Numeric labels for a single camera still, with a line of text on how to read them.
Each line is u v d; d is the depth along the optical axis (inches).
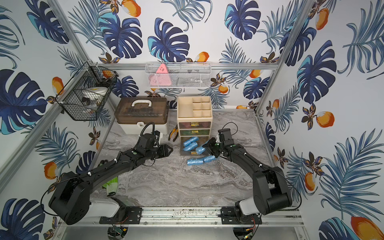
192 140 38.4
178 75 40.2
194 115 34.6
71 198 16.5
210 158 36.3
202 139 40.5
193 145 38.3
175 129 42.6
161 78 35.5
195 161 35.5
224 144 27.4
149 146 26.7
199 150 33.7
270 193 17.0
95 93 31.4
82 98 34.4
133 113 42.7
